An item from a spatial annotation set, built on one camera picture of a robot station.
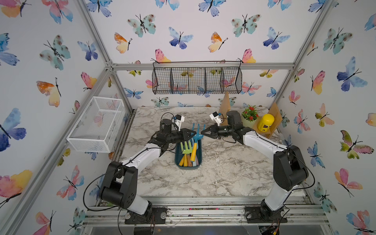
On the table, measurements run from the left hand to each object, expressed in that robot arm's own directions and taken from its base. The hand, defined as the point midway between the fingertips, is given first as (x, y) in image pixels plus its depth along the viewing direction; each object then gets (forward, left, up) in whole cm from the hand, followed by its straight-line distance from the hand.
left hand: (197, 132), depth 82 cm
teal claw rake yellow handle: (-9, +7, -17) cm, 20 cm away
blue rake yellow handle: (-1, 0, -2) cm, 2 cm away
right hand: (-1, -3, +2) cm, 3 cm away
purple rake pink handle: (-8, 0, -17) cm, 19 cm away
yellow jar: (+9, -43, -4) cm, 44 cm away
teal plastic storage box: (-3, +11, -19) cm, 22 cm away
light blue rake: (-10, +2, -16) cm, 19 cm away
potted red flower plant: (+12, -33, -1) cm, 35 cm away
